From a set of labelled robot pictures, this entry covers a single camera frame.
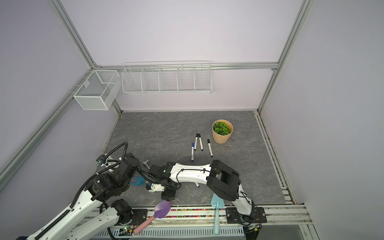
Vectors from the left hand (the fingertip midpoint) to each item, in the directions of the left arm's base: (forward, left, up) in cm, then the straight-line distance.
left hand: (128, 162), depth 74 cm
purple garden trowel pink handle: (-19, -15, -19) cm, 31 cm away
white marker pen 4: (+13, -32, -17) cm, 39 cm away
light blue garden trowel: (-18, -44, -15) cm, 50 cm away
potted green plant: (+21, -51, -7) cm, 56 cm away
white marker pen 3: (+15, -44, -18) cm, 50 cm away
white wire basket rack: (+54, -18, +12) cm, 58 cm away
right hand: (-12, -19, -17) cm, 28 cm away
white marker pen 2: (+21, -35, -18) cm, 45 cm away
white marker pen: (+20, -38, -18) cm, 47 cm away
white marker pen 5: (-8, -34, -17) cm, 39 cm away
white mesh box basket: (+49, +28, +8) cm, 57 cm away
